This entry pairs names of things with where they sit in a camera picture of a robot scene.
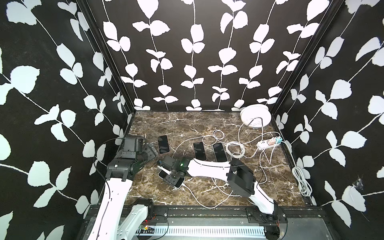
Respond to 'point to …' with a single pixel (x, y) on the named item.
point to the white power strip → (273, 141)
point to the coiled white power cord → (304, 187)
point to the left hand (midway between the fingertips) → (151, 149)
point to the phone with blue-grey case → (163, 145)
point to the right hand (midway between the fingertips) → (168, 175)
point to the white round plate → (255, 115)
